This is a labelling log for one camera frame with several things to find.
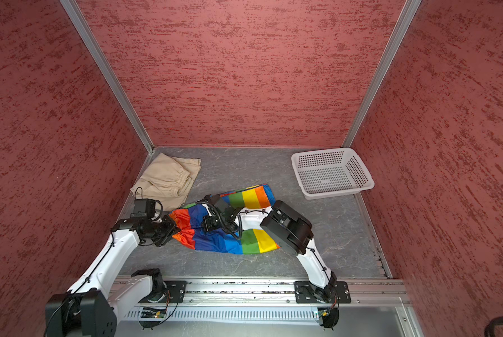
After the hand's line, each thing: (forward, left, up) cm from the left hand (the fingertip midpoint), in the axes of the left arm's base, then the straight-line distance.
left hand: (181, 233), depth 82 cm
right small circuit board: (-25, -54, -7) cm, 60 cm away
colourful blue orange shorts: (+18, -29, -5) cm, 34 cm away
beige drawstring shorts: (+28, +15, -2) cm, 32 cm away
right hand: (+4, -6, -4) cm, 8 cm away
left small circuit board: (-26, +6, -8) cm, 28 cm away
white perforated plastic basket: (+36, -69, -5) cm, 78 cm away
